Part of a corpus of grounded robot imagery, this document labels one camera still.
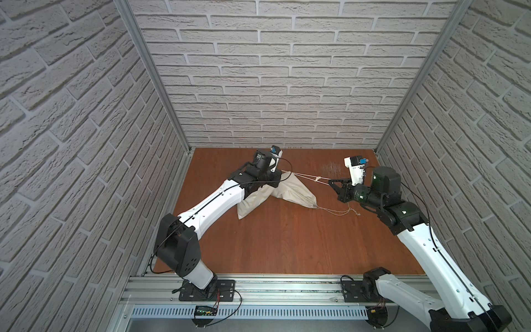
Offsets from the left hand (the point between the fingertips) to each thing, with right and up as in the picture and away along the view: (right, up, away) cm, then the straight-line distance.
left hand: (273, 165), depth 84 cm
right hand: (+19, -6, -14) cm, 25 cm away
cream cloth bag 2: (-9, -16, +3) cm, 18 cm away
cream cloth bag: (+10, -12, +9) cm, 18 cm away
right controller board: (+36, -53, -14) cm, 65 cm away
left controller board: (-24, -52, -12) cm, 59 cm away
